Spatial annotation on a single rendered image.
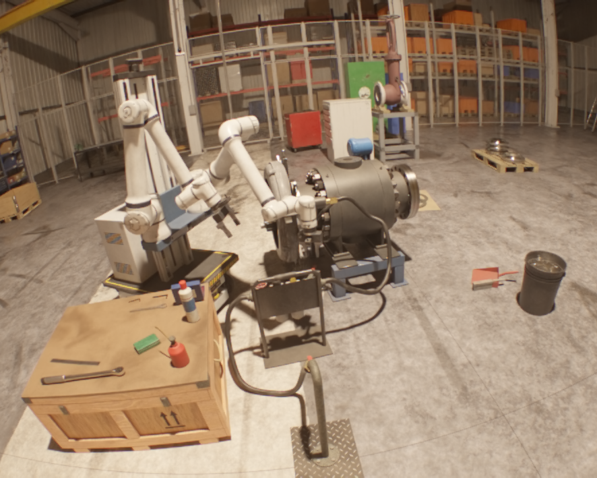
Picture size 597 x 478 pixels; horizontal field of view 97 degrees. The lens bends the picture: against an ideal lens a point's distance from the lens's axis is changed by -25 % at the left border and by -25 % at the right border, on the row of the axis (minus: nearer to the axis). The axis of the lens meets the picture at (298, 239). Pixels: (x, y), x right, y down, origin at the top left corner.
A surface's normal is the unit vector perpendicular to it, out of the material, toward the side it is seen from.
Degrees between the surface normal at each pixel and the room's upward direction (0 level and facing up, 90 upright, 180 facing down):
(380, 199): 76
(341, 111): 90
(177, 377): 0
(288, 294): 90
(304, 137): 90
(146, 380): 0
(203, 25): 90
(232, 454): 0
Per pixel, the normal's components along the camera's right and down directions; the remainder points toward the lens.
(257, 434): -0.11, -0.90
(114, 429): 0.21, 0.39
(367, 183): 0.09, -0.28
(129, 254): -0.36, 0.43
